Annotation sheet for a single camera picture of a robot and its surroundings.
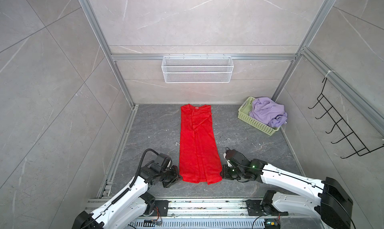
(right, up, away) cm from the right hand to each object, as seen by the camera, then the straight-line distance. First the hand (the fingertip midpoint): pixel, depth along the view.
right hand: (219, 173), depth 80 cm
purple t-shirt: (+39, +35, +24) cm, 58 cm away
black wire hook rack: (+54, +20, -19) cm, 60 cm away
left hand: (-19, 0, -1) cm, 19 cm away
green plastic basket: (+22, +33, +25) cm, 47 cm away
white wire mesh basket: (-13, +64, +21) cm, 68 cm away
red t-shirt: (-10, +5, +11) cm, 16 cm away
